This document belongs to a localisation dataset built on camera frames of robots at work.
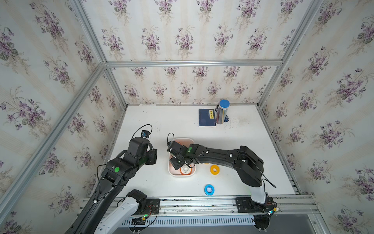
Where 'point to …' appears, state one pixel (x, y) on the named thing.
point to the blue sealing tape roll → (209, 190)
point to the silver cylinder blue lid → (222, 110)
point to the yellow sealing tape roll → (215, 169)
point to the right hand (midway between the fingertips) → (176, 162)
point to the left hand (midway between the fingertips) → (153, 151)
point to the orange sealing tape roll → (185, 170)
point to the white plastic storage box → (174, 173)
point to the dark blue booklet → (206, 118)
